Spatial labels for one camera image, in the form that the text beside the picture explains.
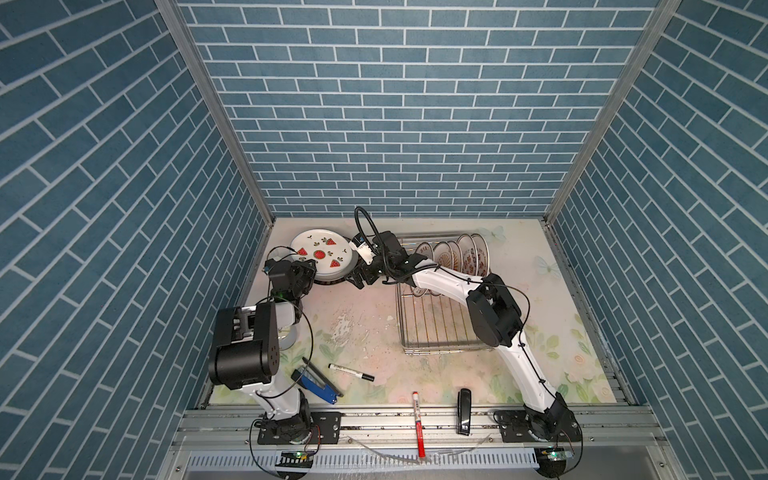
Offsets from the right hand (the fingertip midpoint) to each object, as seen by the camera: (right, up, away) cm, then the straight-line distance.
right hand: (352, 265), depth 95 cm
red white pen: (+20, -40, -21) cm, 50 cm away
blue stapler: (-10, -30, -13) cm, 34 cm away
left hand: (-11, +3, 0) cm, 12 cm away
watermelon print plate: (-6, +3, +4) cm, 8 cm away
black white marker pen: (+2, -29, -11) cm, 32 cm away
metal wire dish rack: (+25, -18, -3) cm, 31 cm away
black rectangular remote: (+32, -36, -20) cm, 52 cm away
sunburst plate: (+29, +3, +1) cm, 30 cm away
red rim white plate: (+37, +3, 0) cm, 38 cm away
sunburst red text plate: (+24, +5, +4) cm, 25 cm away
